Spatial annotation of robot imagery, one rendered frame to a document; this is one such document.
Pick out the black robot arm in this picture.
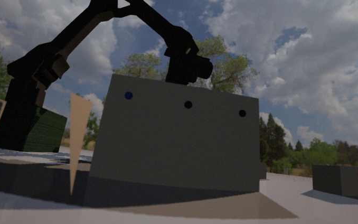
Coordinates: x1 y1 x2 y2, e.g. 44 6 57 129
5 0 213 107

